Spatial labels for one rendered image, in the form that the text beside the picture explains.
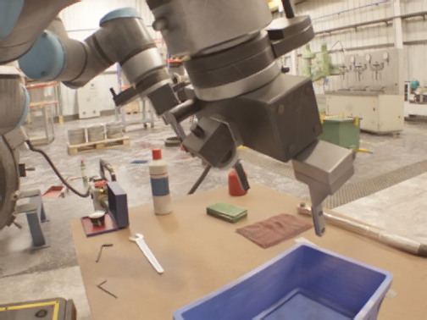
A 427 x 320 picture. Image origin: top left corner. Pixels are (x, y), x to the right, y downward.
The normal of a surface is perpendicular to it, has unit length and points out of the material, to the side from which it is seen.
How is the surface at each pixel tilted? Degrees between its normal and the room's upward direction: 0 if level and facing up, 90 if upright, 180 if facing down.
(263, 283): 90
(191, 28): 114
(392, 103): 90
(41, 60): 94
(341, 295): 90
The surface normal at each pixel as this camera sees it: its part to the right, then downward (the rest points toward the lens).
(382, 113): 0.24, 0.21
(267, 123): -0.79, 0.53
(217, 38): -0.10, 0.55
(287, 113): 0.50, 0.28
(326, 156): -0.35, -0.80
